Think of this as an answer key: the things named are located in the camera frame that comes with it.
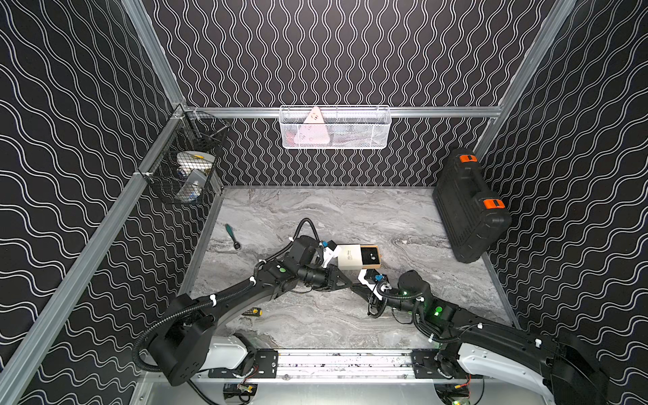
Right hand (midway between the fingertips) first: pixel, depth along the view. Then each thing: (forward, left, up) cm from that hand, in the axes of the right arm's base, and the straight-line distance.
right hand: (354, 283), depth 76 cm
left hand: (-1, +1, +3) cm, 3 cm away
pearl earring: (+16, -9, -12) cm, 22 cm away
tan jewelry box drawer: (+13, -6, -12) cm, 19 cm away
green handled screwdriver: (+28, +49, -13) cm, 57 cm away
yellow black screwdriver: (-5, +32, -12) cm, 35 cm away
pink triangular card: (+48, +14, +22) cm, 54 cm away
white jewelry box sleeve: (+16, 0, -12) cm, 20 cm away
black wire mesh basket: (+30, +54, +19) cm, 65 cm away
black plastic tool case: (+20, -40, +6) cm, 45 cm away
